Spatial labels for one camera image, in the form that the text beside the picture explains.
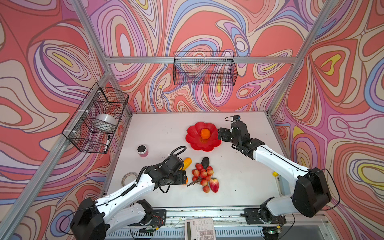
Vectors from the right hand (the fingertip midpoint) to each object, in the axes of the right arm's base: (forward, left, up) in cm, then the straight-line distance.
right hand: (225, 134), depth 86 cm
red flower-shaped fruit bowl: (+9, +18, -15) cm, 26 cm away
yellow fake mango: (-11, +23, -13) cm, 29 cm away
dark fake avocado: (-10, +12, -14) cm, 21 cm away
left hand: (-21, +25, -10) cm, 34 cm away
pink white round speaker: (-3, +51, -11) cm, 52 cm away
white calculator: (-44, +17, -15) cm, 50 cm away
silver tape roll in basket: (-4, +61, +17) cm, 63 cm away
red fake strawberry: (-25, +8, -13) cm, 29 cm away
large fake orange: (+10, +10, -12) cm, 18 cm away
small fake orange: (-21, +23, -17) cm, 35 cm away
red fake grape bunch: (-21, +14, -10) cm, 27 cm away
